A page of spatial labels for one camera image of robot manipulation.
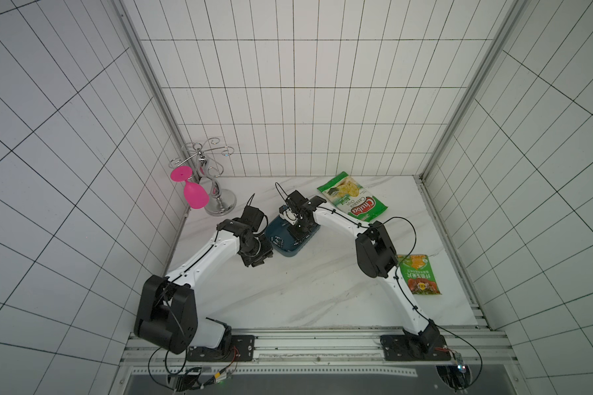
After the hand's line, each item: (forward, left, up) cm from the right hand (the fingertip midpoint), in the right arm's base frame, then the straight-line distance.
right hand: (287, 236), depth 98 cm
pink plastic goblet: (+7, +36, +16) cm, 40 cm away
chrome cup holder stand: (+16, +32, 0) cm, 36 cm away
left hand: (-15, +5, +9) cm, 18 cm away
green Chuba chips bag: (+22, -27, +1) cm, 35 cm away
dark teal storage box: (-3, +2, +2) cm, 4 cm away
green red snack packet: (-13, -49, 0) cm, 51 cm away
